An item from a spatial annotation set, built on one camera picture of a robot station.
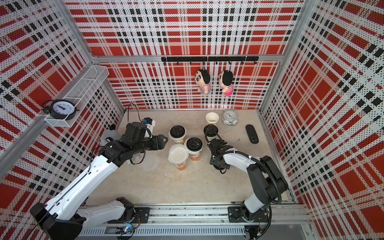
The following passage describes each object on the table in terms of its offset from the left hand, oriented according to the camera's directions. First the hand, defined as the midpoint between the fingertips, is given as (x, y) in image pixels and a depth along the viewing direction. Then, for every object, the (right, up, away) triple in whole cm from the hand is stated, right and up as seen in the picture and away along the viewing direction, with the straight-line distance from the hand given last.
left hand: (164, 139), depth 74 cm
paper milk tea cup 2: (+23, 0, +2) cm, 23 cm away
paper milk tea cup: (+6, -2, +13) cm, 14 cm away
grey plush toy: (-32, +3, +8) cm, 33 cm away
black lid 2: (+24, +4, +12) cm, 27 cm away
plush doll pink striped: (+34, +36, +19) cm, 53 cm away
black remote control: (+55, 0, +30) cm, 63 cm away
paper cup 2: (+26, +12, +25) cm, 38 cm away
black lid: (+15, -3, +6) cm, 16 cm away
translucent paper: (+14, -7, +4) cm, 17 cm away
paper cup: (+8, -16, +8) cm, 20 cm away
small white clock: (+40, +13, +37) cm, 56 cm away
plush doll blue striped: (+20, +36, +17) cm, 44 cm away
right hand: (+31, -15, +17) cm, 38 cm away
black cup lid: (+5, +4, +11) cm, 12 cm away
